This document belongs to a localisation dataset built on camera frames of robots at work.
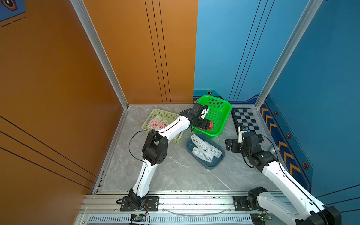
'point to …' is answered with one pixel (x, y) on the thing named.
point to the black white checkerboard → (242, 116)
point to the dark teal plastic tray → (190, 146)
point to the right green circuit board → (264, 218)
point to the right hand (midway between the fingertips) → (232, 141)
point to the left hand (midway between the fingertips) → (206, 121)
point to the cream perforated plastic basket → (169, 116)
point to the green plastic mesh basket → (218, 111)
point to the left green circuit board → (138, 217)
